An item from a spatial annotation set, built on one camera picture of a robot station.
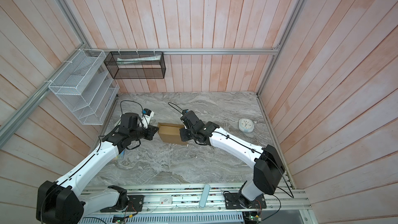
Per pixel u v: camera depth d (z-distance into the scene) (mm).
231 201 730
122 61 893
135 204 732
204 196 736
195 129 599
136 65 1042
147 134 715
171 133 849
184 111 725
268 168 419
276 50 928
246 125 1006
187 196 768
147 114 716
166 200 732
